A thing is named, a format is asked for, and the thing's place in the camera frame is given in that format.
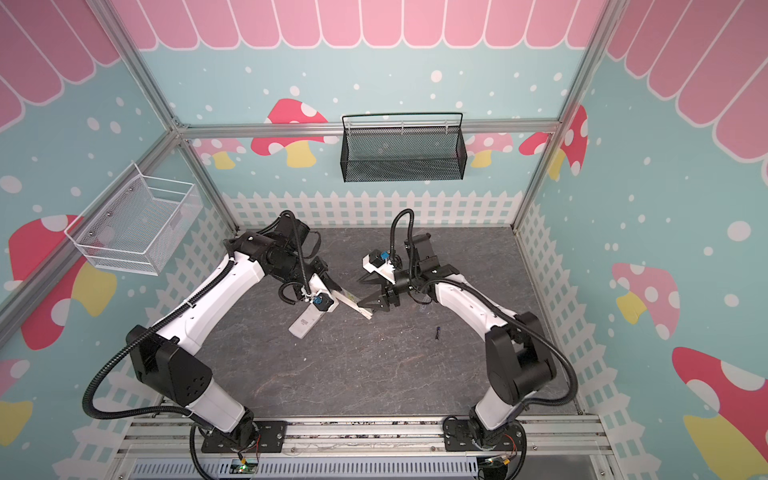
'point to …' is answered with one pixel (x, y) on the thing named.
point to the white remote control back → (306, 321)
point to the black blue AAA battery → (438, 328)
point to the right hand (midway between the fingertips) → (361, 291)
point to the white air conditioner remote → (352, 301)
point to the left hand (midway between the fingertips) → (335, 285)
